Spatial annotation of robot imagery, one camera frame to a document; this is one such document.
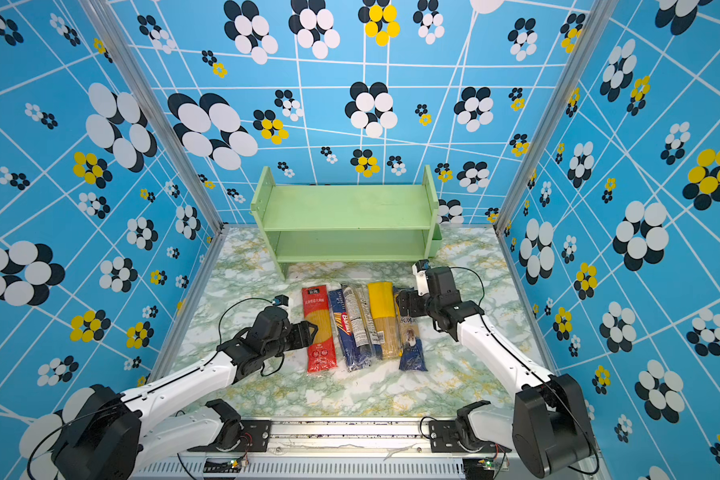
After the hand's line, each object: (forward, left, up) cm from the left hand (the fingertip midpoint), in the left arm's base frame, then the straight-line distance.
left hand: (313, 328), depth 85 cm
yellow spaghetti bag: (+8, -21, -4) cm, 23 cm away
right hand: (+8, -29, +5) cm, 30 cm away
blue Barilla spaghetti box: (-7, -12, -3) cm, 14 cm away
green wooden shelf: (+23, -10, +20) cm, 32 cm away
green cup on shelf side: (+22, -36, +12) cm, 44 cm away
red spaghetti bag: (-6, -2, -4) cm, 7 cm away
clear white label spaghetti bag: (-3, -16, -1) cm, 16 cm away
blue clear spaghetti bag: (-6, -28, -3) cm, 29 cm away
